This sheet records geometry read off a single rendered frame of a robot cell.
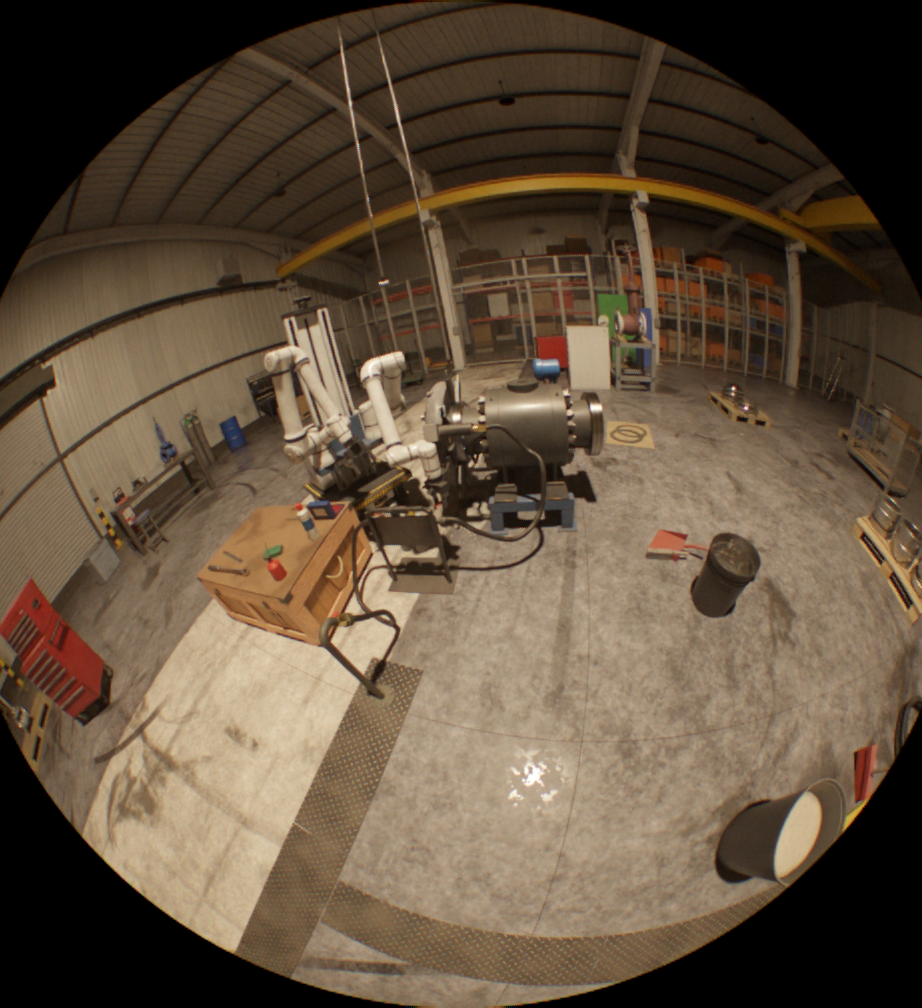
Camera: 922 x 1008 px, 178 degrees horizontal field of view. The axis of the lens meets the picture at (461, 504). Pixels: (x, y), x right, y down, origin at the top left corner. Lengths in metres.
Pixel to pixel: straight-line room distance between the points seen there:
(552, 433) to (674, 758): 1.81
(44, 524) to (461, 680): 8.98
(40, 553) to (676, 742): 9.95
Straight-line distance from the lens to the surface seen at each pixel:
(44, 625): 3.47
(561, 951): 1.58
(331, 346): 2.35
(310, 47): 8.05
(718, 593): 1.69
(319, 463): 2.15
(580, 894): 1.46
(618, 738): 1.41
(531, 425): 1.82
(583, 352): 5.58
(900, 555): 3.70
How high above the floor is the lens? 1.34
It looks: 34 degrees down
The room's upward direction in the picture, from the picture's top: 12 degrees counter-clockwise
